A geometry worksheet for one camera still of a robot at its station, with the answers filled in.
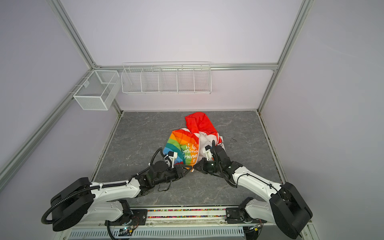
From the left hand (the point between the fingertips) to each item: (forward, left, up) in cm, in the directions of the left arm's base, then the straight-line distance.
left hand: (192, 171), depth 76 cm
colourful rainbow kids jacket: (+23, +3, -11) cm, 25 cm away
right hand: (+2, -1, -2) cm, 3 cm away
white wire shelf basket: (+63, -3, +14) cm, 65 cm away
